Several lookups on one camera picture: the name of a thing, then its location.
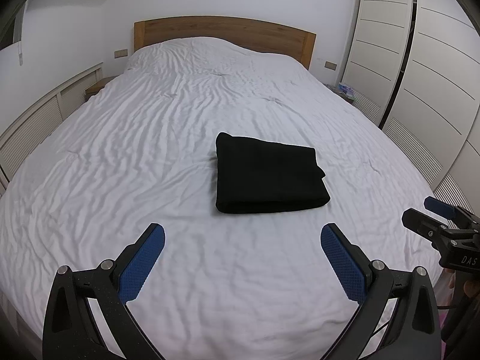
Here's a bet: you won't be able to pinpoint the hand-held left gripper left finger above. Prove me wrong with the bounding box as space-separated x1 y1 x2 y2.
42 223 166 360

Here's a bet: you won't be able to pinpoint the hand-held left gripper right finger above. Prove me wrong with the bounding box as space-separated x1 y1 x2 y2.
320 223 441 360

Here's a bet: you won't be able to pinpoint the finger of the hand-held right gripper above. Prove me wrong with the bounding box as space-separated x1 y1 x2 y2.
424 196 480 230
401 208 449 250

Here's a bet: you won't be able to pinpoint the black pants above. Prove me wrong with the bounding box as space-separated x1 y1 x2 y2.
215 132 331 216

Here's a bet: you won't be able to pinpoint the white louvered panel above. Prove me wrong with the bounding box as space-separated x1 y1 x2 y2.
350 92 480 214

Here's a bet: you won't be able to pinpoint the bed with white duvet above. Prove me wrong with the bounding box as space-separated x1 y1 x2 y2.
0 37 451 360

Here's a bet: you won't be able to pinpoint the wooden nightstand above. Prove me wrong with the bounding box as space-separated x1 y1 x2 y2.
324 82 355 101
85 77 115 101

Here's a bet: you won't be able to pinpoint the white wardrobe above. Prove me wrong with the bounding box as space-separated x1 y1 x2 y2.
339 0 480 192

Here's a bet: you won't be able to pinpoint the white louvered cabinet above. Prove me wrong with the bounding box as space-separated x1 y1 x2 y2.
0 63 104 196

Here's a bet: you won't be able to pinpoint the wooden headboard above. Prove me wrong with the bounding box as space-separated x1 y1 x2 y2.
134 16 317 70

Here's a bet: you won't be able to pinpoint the white window frame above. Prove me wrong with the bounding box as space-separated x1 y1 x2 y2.
13 4 29 66

